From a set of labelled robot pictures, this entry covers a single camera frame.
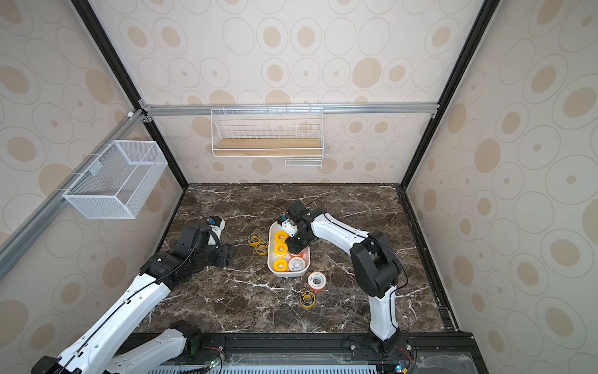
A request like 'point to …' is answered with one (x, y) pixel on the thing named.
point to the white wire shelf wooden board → (294, 134)
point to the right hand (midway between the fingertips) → (290, 251)
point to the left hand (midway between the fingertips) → (232, 246)
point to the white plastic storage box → (273, 227)
